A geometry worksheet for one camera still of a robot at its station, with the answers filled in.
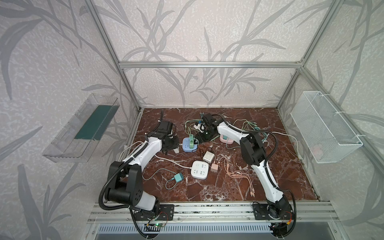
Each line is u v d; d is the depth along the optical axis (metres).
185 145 0.96
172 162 0.91
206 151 0.93
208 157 0.90
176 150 0.89
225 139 0.95
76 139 0.64
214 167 0.87
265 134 1.05
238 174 0.86
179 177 0.83
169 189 0.81
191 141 0.91
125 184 0.43
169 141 0.75
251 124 1.12
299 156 0.97
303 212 0.75
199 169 0.86
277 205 0.64
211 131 0.79
